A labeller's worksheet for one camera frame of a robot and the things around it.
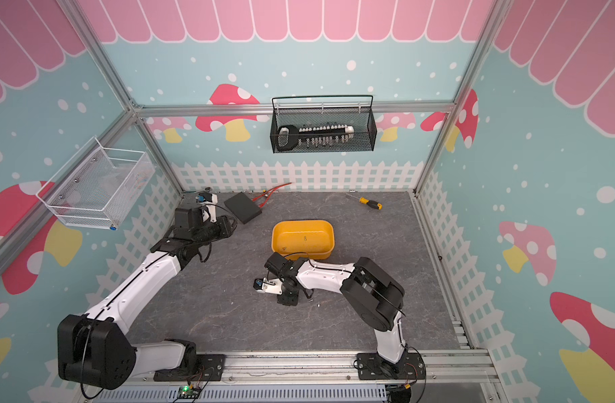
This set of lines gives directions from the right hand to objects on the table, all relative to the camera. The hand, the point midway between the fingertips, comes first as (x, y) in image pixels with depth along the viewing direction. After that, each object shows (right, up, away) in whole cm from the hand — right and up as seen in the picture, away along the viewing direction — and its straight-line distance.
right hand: (286, 292), depth 89 cm
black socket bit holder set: (+1, +57, +1) cm, 57 cm away
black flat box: (-22, +31, +24) cm, 45 cm away
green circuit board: (-27, -24, -17) cm, 40 cm away
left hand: (-17, +25, -5) cm, 31 cm away
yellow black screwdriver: (+37, +33, +26) cm, 56 cm away
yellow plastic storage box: (+8, +18, +14) cm, 24 cm away
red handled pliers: (-12, +38, +29) cm, 49 cm away
